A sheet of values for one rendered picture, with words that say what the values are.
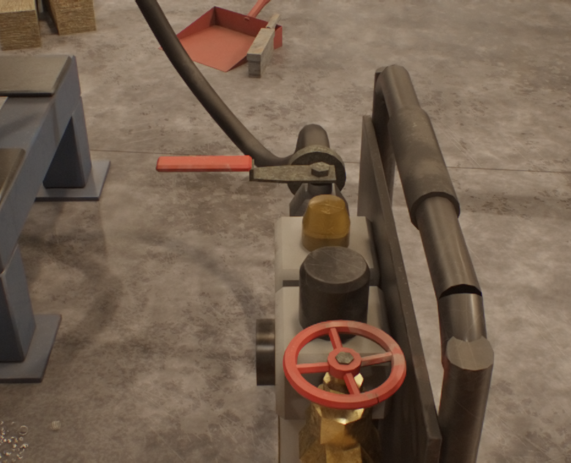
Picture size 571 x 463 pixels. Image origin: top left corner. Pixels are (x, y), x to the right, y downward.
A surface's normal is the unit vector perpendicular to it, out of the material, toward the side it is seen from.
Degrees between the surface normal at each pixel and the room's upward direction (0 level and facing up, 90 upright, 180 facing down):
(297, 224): 0
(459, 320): 34
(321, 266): 0
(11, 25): 90
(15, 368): 0
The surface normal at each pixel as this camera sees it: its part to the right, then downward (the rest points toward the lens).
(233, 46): 0.00, -0.83
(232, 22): -0.63, 0.44
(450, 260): -0.25, -0.79
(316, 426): -0.92, 0.22
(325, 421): -0.37, 0.52
